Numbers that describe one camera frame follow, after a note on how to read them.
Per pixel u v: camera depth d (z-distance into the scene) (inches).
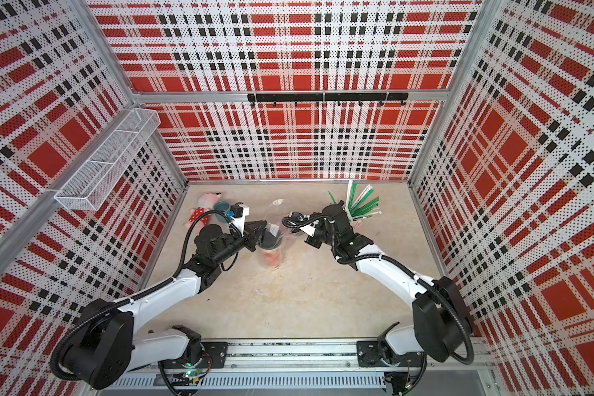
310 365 28.9
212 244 24.4
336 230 24.2
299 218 26.2
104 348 16.0
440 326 16.3
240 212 27.3
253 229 28.2
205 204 41.3
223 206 41.1
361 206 37.3
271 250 31.6
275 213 31.7
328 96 34.7
